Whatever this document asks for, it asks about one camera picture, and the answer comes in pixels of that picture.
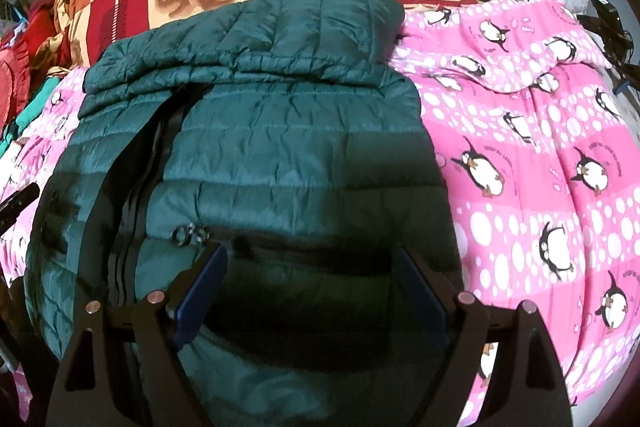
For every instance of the black tripod device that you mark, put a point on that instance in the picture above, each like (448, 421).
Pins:
(607, 19)

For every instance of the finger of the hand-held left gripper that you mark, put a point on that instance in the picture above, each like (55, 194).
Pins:
(17, 204)

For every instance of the red heart-shaped ruffled pillow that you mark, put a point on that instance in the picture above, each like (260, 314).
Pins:
(12, 82)

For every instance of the green cloth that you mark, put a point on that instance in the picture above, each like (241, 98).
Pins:
(35, 104)

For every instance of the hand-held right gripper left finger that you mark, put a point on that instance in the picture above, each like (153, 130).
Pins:
(202, 292)

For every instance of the green quilted puffer jacket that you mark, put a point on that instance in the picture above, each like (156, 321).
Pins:
(280, 132)

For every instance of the pile of red clothes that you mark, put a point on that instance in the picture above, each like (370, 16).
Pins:
(42, 27)

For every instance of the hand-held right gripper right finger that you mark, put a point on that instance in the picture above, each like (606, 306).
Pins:
(422, 297)

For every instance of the pink penguin print blanket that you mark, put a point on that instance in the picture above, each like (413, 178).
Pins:
(525, 117)

